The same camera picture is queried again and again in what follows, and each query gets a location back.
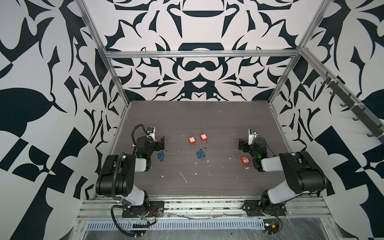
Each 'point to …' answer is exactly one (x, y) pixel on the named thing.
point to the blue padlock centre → (201, 154)
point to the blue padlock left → (161, 155)
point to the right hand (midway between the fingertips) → (249, 137)
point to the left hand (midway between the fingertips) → (156, 133)
